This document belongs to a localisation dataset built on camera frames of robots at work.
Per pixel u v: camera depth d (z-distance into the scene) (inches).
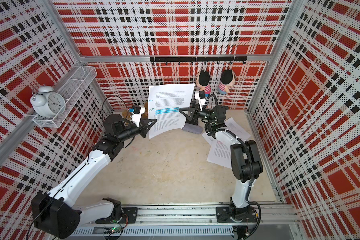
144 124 25.7
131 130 24.7
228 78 36.0
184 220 28.8
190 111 28.8
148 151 38.9
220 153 37.7
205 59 34.9
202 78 37.7
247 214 26.7
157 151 38.7
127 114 23.8
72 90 31.6
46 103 23.7
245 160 19.7
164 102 26.3
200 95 26.5
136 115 24.1
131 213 28.9
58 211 14.8
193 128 42.1
